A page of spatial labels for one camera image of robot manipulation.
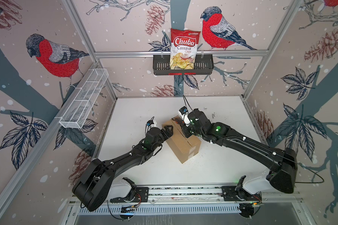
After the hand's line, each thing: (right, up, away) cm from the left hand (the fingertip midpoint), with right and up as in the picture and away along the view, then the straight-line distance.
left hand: (169, 129), depth 83 cm
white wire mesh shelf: (-49, +9, -13) cm, 51 cm away
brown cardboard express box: (+8, -9, -9) cm, 15 cm away
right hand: (+5, +3, -8) cm, 10 cm away
